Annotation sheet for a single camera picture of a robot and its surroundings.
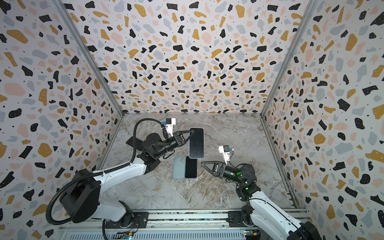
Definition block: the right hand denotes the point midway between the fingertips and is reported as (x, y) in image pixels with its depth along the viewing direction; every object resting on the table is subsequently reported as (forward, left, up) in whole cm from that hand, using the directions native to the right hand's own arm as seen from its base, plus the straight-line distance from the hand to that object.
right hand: (201, 166), depth 64 cm
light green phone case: (+11, +14, -27) cm, 33 cm away
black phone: (+11, +2, 0) cm, 12 cm away
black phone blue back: (+12, +7, -29) cm, 32 cm away
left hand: (+14, +3, +7) cm, 16 cm away
